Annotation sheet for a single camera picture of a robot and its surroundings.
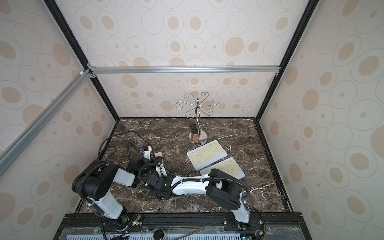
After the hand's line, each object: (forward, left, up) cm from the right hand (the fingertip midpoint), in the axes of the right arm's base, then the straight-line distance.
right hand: (163, 175), depth 85 cm
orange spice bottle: (+26, -17, +4) cm, 32 cm away
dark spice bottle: (+32, -15, +8) cm, 36 cm away
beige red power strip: (+15, +7, -2) cm, 17 cm away
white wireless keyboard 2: (+17, -23, -4) cm, 28 cm away
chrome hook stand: (+30, -19, +27) cm, 44 cm away
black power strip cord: (+33, +41, -4) cm, 53 cm away
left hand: (+12, 0, 0) cm, 12 cm away
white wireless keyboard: (+11, -39, -6) cm, 41 cm away
